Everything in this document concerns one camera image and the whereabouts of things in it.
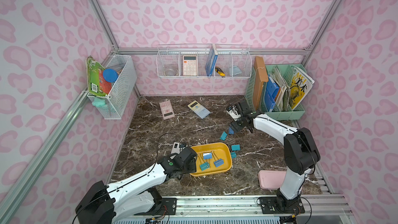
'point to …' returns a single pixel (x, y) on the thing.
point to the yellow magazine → (301, 83)
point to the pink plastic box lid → (271, 179)
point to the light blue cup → (235, 70)
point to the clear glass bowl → (171, 72)
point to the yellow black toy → (220, 72)
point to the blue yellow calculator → (201, 111)
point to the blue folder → (270, 92)
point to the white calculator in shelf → (189, 65)
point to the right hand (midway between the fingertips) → (236, 120)
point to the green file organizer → (282, 110)
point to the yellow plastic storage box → (212, 158)
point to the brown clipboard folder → (260, 75)
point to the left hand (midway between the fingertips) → (193, 162)
